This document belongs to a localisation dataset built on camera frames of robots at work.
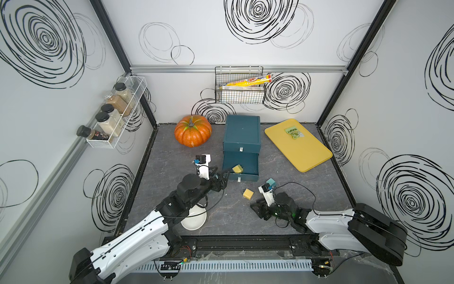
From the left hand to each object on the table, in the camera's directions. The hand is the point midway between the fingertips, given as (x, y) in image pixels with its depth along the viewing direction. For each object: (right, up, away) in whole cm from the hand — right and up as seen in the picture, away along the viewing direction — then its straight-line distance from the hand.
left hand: (224, 168), depth 70 cm
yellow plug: (+11, -16, +17) cm, 26 cm away
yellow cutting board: (+46, +9, +41) cm, 62 cm away
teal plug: (+24, -11, +21) cm, 34 cm away
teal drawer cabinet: (+8, +8, +15) cm, 19 cm away
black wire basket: (+10, +34, +16) cm, 39 cm away
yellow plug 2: (+6, -3, +17) cm, 18 cm away
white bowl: (-13, -25, +10) cm, 30 cm away
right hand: (+14, -20, +13) cm, 27 cm away
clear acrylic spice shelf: (-50, +43, +29) cm, 72 cm away
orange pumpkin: (-19, +17, +29) cm, 38 cm away
